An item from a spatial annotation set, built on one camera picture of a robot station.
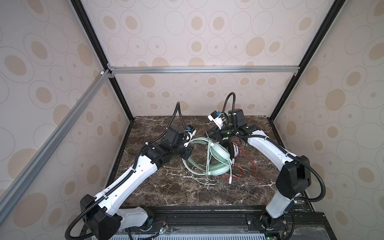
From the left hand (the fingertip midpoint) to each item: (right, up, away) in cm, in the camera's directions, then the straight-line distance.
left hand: (195, 145), depth 72 cm
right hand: (+6, +6, +8) cm, 12 cm away
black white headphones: (+22, -3, +20) cm, 31 cm away
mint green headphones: (+12, -8, -8) cm, 16 cm away
